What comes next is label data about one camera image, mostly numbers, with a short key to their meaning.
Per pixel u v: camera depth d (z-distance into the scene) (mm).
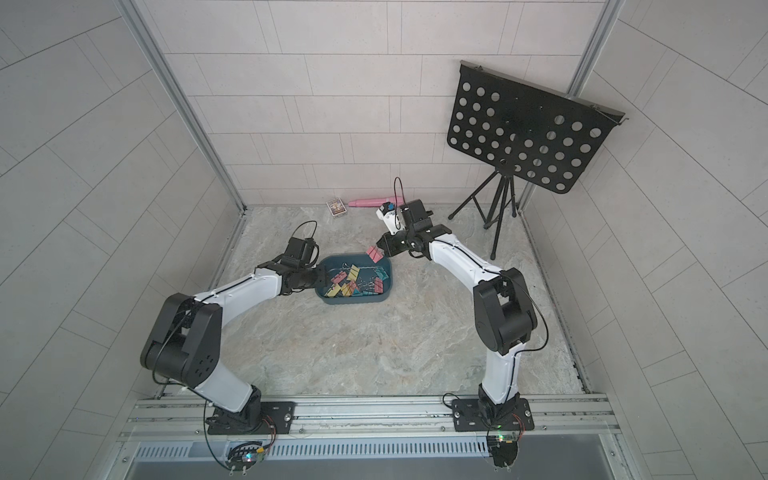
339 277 939
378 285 933
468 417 708
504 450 680
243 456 678
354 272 962
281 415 711
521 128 769
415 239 667
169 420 720
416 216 697
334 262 942
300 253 721
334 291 913
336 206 1154
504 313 482
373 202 1154
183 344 439
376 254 885
